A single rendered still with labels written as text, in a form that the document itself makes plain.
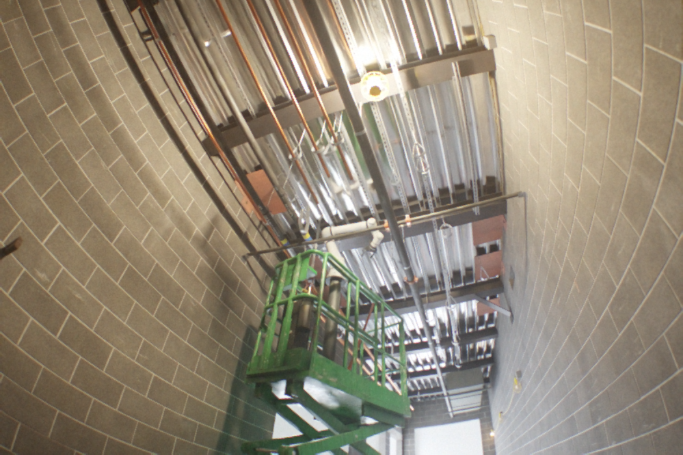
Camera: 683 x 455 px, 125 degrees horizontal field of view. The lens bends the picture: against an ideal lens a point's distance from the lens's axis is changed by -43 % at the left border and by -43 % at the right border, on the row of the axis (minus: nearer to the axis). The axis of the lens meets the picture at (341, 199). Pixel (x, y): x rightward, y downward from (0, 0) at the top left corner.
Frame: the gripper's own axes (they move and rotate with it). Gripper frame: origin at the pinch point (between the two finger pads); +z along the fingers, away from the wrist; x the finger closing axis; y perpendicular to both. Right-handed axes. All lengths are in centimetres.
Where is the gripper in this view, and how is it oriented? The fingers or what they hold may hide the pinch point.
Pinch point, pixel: (366, 255)
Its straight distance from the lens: 374.6
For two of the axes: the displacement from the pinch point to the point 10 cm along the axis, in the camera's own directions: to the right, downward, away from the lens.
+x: 8.6, 2.4, 4.4
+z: -4.3, 8.1, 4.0
